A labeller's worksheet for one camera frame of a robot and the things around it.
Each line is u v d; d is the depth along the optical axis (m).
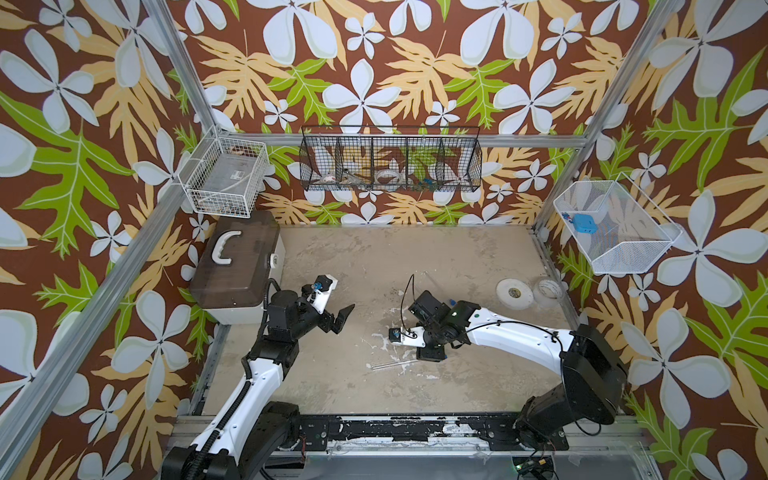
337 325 0.73
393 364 0.86
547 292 1.01
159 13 0.68
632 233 0.77
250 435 0.57
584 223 0.86
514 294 1.01
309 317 0.72
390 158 0.97
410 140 0.93
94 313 0.51
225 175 0.86
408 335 0.72
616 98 0.82
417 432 0.75
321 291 0.67
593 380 0.43
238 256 0.91
